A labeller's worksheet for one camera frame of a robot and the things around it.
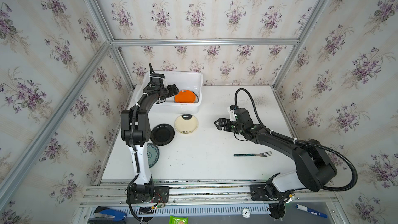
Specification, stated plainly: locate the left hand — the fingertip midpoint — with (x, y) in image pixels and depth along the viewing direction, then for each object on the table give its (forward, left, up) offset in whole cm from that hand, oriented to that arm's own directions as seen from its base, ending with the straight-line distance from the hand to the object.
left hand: (173, 90), depth 100 cm
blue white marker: (-63, -65, -11) cm, 91 cm away
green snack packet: (-67, -6, -12) cm, 68 cm away
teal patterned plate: (-38, +9, -14) cm, 41 cm away
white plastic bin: (+16, -6, -6) cm, 18 cm away
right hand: (-24, -28, -3) cm, 37 cm away
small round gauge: (-64, -39, -13) cm, 76 cm away
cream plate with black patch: (-18, -9, -14) cm, 24 cm away
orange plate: (+2, -8, -9) cm, 12 cm away
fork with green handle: (-38, -54, -13) cm, 67 cm away
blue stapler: (-64, +26, -13) cm, 70 cm away
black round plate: (-26, +5, -12) cm, 29 cm away
